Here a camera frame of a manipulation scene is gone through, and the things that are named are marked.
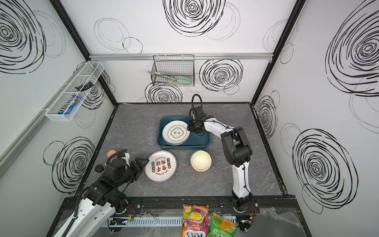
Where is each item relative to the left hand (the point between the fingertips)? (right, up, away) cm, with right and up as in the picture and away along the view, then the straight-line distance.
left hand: (149, 163), depth 77 cm
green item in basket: (+17, +46, +10) cm, 50 cm away
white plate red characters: (+5, -5, +9) cm, 12 cm away
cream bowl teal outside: (+28, 0, +6) cm, 29 cm away
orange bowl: (+23, -2, +1) cm, 23 cm away
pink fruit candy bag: (+24, -23, -10) cm, 35 cm away
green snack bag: (+36, -25, -12) cm, 45 cm away
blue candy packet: (-35, +31, -5) cm, 48 cm away
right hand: (+19, +17, +20) cm, 33 cm away
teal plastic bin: (+25, +8, +20) cm, 33 cm away
